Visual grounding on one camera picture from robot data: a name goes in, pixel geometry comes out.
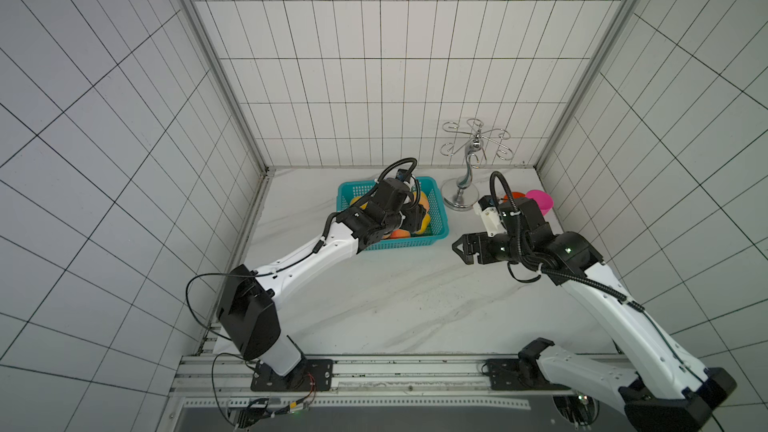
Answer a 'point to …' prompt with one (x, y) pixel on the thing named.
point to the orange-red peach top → (399, 234)
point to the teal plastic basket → (431, 190)
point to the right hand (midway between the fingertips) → (465, 237)
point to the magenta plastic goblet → (544, 200)
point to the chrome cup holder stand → (461, 193)
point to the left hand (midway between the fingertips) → (411, 216)
